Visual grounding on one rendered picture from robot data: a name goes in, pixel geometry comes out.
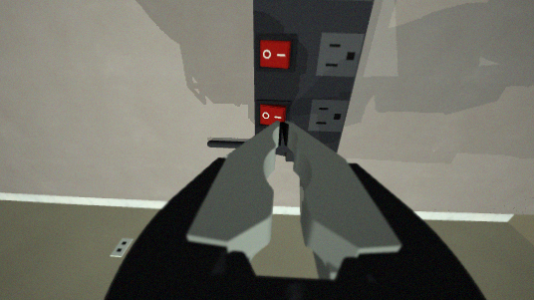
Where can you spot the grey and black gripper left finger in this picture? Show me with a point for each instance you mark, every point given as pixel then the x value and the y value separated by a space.
pixel 227 207

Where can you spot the black power strip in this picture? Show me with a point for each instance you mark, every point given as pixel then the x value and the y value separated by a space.
pixel 306 57

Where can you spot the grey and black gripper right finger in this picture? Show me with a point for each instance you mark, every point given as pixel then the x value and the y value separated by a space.
pixel 348 213

